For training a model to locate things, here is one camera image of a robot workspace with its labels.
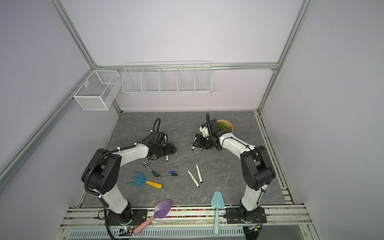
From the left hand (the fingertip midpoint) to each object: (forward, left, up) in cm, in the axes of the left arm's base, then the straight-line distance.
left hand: (173, 151), depth 94 cm
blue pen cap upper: (-12, 0, -3) cm, 13 cm away
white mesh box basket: (+41, +51, +19) cm, 68 cm away
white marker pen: (-3, +4, -2) cm, 5 cm away
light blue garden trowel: (-30, -24, 0) cm, 39 cm away
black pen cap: (-14, -1, -3) cm, 14 cm away
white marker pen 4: (-15, -16, -2) cm, 22 cm away
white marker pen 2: (0, -13, +8) cm, 16 cm away
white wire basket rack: (+40, +5, +28) cm, 49 cm away
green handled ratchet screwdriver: (-13, +11, -1) cm, 17 cm away
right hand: (0, -15, +6) cm, 16 cm away
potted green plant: (+14, -34, +7) cm, 38 cm away
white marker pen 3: (+2, -19, -3) cm, 19 cm away
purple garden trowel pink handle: (-33, +5, -3) cm, 33 cm away
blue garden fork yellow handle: (-16, +17, -1) cm, 24 cm away
